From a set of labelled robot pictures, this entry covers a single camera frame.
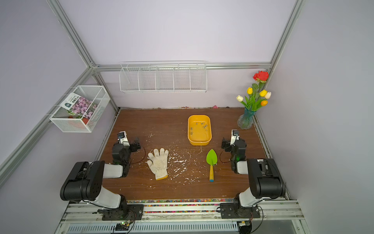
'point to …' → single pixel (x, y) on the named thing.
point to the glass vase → (245, 121)
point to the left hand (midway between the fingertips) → (130, 137)
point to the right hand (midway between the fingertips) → (231, 136)
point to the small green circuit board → (121, 226)
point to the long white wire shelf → (170, 76)
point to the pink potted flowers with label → (79, 107)
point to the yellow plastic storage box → (199, 132)
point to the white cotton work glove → (158, 164)
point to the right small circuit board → (245, 227)
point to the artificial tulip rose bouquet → (256, 97)
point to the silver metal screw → (206, 125)
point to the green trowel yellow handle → (212, 159)
